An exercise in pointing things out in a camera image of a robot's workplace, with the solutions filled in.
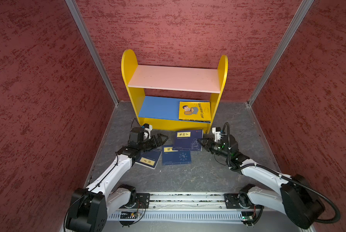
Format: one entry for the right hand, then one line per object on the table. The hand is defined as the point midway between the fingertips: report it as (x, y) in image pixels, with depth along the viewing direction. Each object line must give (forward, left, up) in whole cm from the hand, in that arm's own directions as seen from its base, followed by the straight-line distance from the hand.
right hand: (196, 143), depth 80 cm
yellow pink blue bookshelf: (+40, +12, -2) cm, 42 cm away
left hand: (+2, +19, -1) cm, 19 cm away
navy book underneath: (-2, +13, -14) cm, 19 cm away
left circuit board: (-31, +36, -16) cm, 50 cm away
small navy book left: (-2, +28, -14) cm, 31 cm away
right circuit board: (-33, -24, -16) cm, 44 cm away
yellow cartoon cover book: (+22, -2, +2) cm, 22 cm away
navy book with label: (+4, +4, -3) cm, 6 cm away
